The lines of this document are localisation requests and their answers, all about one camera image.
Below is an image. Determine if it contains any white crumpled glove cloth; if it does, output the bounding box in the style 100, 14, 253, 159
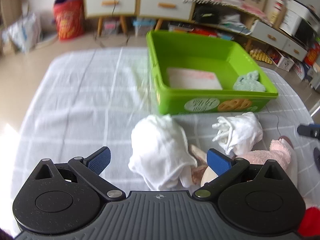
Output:
212, 112, 263, 156

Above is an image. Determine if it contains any pink plush toy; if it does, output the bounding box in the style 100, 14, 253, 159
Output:
241, 136, 298, 187

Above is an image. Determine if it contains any grey checked tablecloth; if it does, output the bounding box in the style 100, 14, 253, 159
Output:
10, 47, 320, 235

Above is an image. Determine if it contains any mint green fluffy cloth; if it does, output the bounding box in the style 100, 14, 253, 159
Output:
233, 70, 266, 92

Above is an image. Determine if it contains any pink folded cloth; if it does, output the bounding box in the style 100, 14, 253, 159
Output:
167, 68, 222, 90

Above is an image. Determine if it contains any yellow egg tray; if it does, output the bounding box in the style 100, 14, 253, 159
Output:
249, 49, 273, 64

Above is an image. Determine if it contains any green plastic bin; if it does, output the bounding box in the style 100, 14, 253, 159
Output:
146, 31, 278, 115

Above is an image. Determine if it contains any black white microwave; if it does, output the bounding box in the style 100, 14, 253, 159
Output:
279, 0, 319, 47

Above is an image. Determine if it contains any clear box pink label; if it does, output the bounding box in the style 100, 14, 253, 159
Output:
101, 18, 120, 36

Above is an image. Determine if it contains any blue lid storage box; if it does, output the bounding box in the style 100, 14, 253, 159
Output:
132, 18, 156, 37

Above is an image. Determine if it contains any white paper shopping bag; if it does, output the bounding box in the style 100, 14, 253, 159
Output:
1, 12, 42, 53

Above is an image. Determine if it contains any black printer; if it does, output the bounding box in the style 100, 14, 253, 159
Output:
193, 5, 220, 24

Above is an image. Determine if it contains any red printed bucket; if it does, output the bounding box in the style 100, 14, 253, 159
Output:
53, 0, 85, 41

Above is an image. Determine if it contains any long wooden tv cabinet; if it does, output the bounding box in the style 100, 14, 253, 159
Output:
136, 0, 307, 61

